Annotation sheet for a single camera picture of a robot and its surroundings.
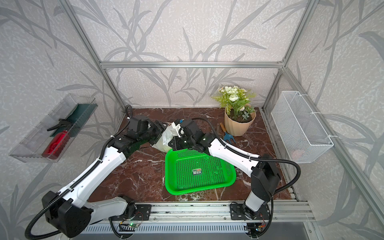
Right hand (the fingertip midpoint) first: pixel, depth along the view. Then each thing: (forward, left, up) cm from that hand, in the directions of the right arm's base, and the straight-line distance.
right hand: (167, 144), depth 74 cm
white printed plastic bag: (0, +2, +1) cm, 3 cm away
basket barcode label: (-6, -14, -22) cm, 26 cm away
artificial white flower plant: (+24, -37, +6) cm, 44 cm away
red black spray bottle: (-6, +40, +14) cm, 43 cm away
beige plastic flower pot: (+23, -41, -10) cm, 48 cm away
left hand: (+8, 0, +4) cm, 9 cm away
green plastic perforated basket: (-6, -9, -22) cm, 24 cm away
